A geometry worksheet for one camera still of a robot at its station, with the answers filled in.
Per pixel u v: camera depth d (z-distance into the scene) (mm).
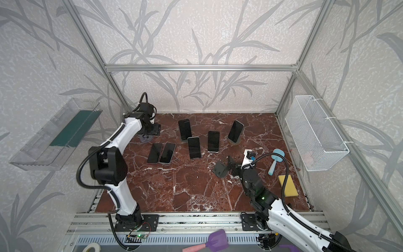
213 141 916
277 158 959
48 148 637
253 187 559
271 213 540
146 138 1019
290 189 883
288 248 672
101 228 742
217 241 690
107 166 499
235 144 1014
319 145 608
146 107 737
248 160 654
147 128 788
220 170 865
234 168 685
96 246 681
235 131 1103
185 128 983
